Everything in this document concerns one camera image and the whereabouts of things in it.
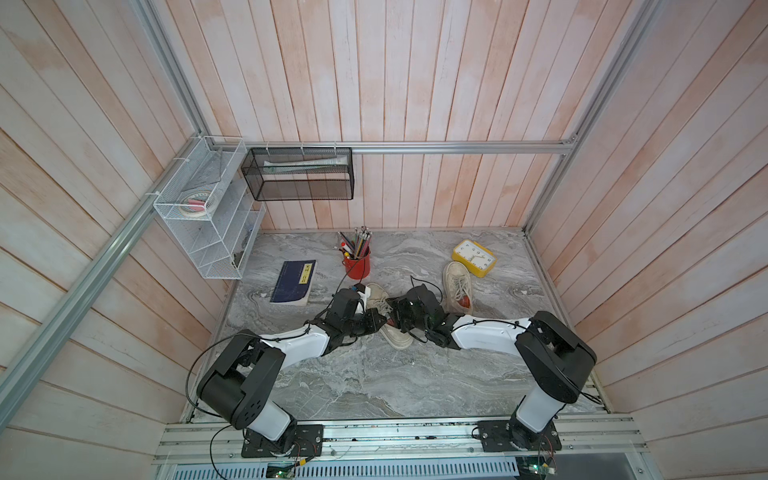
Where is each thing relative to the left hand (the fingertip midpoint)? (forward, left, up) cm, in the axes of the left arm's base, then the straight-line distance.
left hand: (386, 323), depth 88 cm
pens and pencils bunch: (+25, +9, +7) cm, 27 cm away
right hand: (+6, +1, +3) cm, 7 cm away
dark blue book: (+19, +33, -6) cm, 38 cm away
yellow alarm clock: (+29, -33, -3) cm, 44 cm away
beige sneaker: (+8, +3, 0) cm, 9 cm away
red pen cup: (+23, +9, -3) cm, 25 cm away
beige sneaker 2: (+11, -23, +1) cm, 26 cm away
